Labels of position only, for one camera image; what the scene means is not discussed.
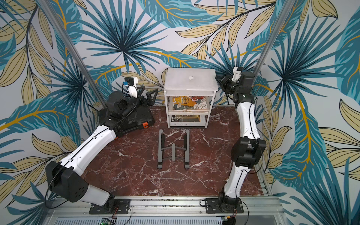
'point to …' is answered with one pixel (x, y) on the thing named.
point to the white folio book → (187, 120)
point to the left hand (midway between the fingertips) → (151, 89)
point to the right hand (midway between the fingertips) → (201, 78)
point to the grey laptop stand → (173, 152)
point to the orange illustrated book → (190, 102)
